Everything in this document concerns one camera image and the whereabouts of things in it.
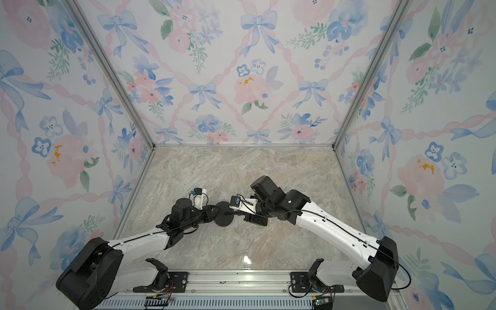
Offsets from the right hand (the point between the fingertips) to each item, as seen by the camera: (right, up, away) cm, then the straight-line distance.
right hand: (248, 208), depth 74 cm
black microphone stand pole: (-6, -5, +14) cm, 16 cm away
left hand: (-11, -2, +10) cm, 15 cm away
